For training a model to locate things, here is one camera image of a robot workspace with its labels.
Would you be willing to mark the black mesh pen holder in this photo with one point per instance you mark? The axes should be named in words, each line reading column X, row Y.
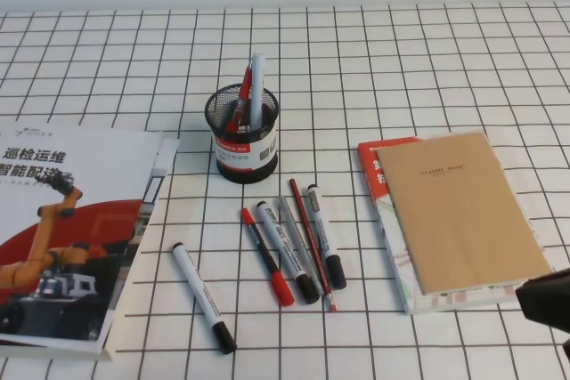
column 247, row 156

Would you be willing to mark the brown classic note notebook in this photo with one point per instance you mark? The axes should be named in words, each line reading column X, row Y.
column 461, row 221

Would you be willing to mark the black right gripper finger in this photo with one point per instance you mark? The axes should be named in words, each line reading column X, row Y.
column 545, row 300

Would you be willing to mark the robot brochure book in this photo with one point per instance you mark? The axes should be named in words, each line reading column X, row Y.
column 75, row 203

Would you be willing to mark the red cap pen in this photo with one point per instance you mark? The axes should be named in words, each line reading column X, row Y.
column 278, row 284

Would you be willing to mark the checkered white tablecloth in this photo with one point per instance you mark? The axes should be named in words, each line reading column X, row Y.
column 342, row 76

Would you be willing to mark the red pen in holder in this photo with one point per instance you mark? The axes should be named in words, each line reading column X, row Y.
column 233, row 122

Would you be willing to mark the white marker black cap left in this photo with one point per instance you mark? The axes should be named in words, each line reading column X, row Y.
column 220, row 331

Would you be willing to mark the grey transparent pen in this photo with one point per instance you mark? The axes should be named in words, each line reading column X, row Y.
column 298, row 243

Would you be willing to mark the grey marker black cap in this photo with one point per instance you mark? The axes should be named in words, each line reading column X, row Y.
column 329, row 249

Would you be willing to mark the red pencil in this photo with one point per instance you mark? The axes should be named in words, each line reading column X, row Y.
column 313, row 245

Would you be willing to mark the white marker black cap middle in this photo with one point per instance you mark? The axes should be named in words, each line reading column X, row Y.
column 304, row 283

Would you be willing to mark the white marker black cap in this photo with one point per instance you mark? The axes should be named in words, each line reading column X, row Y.
column 304, row 283
column 220, row 331

